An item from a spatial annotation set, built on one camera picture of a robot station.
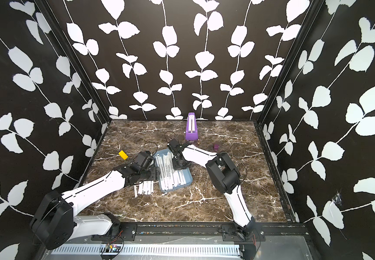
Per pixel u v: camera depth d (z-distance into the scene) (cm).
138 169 66
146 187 88
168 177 91
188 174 93
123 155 100
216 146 105
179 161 83
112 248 71
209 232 76
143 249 70
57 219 40
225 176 54
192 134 107
